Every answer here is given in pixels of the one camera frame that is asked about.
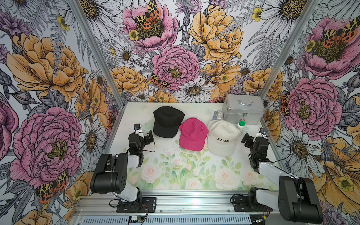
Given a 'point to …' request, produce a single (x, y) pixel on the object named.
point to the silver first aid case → (248, 108)
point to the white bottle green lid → (242, 122)
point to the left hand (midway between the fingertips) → (144, 134)
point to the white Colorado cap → (221, 137)
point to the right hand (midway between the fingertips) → (252, 137)
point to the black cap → (167, 121)
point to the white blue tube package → (218, 115)
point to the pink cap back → (193, 132)
